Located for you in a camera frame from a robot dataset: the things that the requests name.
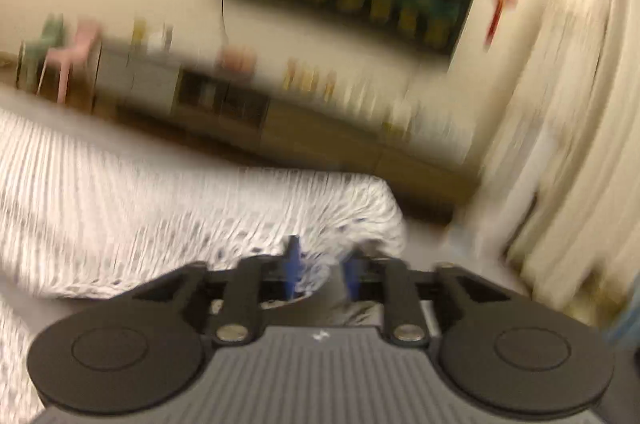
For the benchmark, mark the white grey patterned garment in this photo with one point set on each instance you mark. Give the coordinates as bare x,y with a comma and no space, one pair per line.
79,220

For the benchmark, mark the cream window curtain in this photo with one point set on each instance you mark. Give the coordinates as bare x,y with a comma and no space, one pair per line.
559,197

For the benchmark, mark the pink plastic chair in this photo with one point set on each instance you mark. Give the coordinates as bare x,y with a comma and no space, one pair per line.
74,57

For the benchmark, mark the long wooden sideboard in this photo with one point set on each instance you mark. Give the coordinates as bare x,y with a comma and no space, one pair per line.
248,113

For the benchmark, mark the green plastic chair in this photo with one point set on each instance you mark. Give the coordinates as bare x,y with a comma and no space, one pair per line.
33,52

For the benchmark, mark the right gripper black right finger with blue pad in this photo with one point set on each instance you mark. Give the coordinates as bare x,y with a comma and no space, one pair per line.
494,347

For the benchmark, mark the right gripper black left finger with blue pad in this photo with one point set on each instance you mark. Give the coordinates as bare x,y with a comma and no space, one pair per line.
145,346

